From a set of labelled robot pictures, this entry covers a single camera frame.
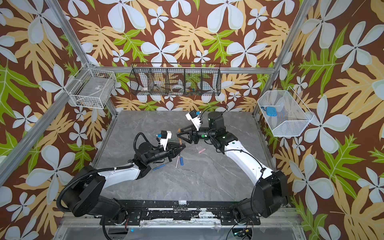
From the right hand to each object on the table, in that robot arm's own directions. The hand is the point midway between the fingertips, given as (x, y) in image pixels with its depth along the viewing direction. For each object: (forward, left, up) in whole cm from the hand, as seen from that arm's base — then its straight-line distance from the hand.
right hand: (180, 134), depth 71 cm
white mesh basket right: (+17, -59, -3) cm, 61 cm away
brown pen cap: (0, 0, +2) cm, 2 cm away
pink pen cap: (+8, -13, -30) cm, 33 cm away
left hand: (-2, -2, -6) cm, 7 cm away
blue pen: (-4, +15, -29) cm, 33 cm away
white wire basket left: (+31, +52, +5) cm, 61 cm away
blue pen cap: (0, +1, -29) cm, 29 cm away
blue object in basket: (+19, -52, -4) cm, 56 cm away
